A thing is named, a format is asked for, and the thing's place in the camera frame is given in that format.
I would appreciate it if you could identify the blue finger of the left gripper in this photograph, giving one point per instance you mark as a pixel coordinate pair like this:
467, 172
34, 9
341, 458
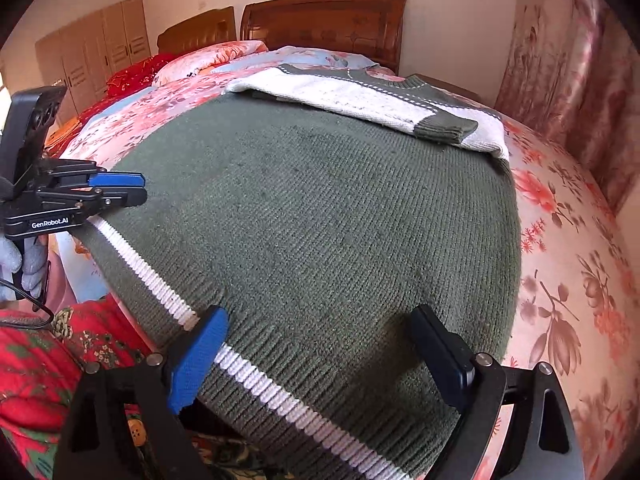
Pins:
124, 197
112, 179

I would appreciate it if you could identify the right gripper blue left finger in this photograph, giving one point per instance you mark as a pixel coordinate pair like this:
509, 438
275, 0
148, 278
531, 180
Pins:
191, 355

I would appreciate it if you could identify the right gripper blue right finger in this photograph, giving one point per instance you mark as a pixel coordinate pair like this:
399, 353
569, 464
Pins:
446, 355

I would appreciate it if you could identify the green and white knit sweater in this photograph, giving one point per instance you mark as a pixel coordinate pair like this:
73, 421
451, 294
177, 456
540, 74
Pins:
319, 208

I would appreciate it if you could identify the left gloved hand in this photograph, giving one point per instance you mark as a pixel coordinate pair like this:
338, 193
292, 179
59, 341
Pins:
30, 262

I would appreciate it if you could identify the red floral bedding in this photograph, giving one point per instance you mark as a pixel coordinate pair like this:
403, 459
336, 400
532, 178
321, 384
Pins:
124, 83

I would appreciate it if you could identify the beige wardrobe doors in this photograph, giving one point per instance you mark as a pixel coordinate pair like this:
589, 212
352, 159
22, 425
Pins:
84, 54

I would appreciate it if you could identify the pink floral bed sheet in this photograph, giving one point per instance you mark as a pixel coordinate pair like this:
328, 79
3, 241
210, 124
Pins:
577, 306

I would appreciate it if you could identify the red floral padded jacket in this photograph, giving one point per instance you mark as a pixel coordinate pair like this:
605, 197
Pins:
40, 370

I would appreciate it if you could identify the pink floral pillow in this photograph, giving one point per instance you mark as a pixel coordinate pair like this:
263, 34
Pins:
193, 63

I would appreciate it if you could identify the dark wooden headboard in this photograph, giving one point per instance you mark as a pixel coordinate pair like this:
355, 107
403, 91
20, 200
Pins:
372, 28

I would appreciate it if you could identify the pink floral curtain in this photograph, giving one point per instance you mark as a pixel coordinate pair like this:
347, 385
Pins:
573, 75

